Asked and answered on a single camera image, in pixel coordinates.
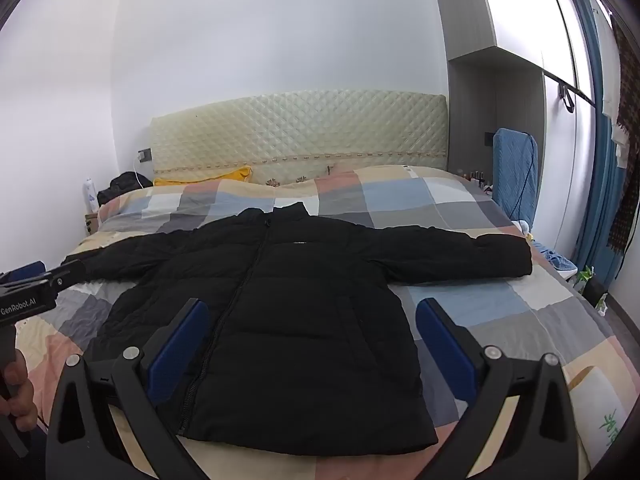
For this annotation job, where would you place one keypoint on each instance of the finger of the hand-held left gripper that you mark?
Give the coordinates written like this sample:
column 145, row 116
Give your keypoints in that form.
column 25, row 269
column 70, row 271

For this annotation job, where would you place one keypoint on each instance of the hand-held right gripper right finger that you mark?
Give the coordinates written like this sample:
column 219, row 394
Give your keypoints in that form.
column 442, row 342

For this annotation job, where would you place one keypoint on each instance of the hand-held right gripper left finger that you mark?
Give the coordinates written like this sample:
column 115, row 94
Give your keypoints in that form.
column 180, row 342

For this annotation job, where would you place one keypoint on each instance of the black puffer jacket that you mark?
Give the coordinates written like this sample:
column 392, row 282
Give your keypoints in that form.
column 300, row 310

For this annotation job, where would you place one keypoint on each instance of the black clothes hanger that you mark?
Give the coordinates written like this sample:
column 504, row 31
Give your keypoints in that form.
column 566, row 96

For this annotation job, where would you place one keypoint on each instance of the person's left hand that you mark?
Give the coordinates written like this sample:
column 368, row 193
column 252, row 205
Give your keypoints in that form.
column 20, row 385

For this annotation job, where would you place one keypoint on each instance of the cardboard box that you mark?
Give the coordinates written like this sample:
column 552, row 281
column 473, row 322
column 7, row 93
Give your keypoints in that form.
column 91, row 224

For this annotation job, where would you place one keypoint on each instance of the checked patchwork quilt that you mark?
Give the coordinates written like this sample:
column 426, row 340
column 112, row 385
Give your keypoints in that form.
column 500, row 305

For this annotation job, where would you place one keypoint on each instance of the white spray bottle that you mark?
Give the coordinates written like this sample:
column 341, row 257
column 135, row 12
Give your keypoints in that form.
column 90, row 195

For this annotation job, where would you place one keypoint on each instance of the black cloth heap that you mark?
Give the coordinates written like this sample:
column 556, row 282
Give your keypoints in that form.
column 120, row 186

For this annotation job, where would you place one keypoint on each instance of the green plant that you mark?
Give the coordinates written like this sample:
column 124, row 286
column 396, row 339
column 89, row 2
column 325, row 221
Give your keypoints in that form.
column 585, row 277

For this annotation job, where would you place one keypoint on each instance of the black bin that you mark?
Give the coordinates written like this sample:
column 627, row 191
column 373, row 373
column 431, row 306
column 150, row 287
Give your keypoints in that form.
column 596, row 292

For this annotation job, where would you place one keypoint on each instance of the cream pillow with green print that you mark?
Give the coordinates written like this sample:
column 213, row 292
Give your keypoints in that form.
column 595, row 410

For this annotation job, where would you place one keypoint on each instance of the cluster of small bottles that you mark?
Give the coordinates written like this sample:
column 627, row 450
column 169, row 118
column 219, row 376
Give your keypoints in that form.
column 477, row 177

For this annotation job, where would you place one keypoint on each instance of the blue padded cloth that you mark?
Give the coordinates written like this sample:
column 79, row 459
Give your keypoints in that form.
column 512, row 170

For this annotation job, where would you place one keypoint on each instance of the blue curtain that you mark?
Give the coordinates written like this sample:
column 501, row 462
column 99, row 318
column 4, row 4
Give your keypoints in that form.
column 595, row 185

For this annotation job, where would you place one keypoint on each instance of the brown patterned hanging garment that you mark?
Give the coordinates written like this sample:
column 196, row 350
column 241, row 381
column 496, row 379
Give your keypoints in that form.
column 627, row 160

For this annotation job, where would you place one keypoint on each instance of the white hanging garment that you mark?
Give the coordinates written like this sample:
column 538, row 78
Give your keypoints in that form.
column 612, row 85

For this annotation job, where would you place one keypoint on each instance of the grey wooden wardrobe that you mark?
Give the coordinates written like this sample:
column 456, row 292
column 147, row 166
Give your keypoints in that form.
column 500, row 10

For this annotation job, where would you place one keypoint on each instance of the wall socket with charger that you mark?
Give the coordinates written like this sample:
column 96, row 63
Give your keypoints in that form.
column 145, row 154

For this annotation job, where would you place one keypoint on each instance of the black wall switch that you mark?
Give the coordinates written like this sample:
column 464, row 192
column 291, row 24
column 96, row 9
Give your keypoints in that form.
column 488, row 139

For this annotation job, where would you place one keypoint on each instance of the black clothes rail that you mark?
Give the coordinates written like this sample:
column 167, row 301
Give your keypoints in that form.
column 570, row 87

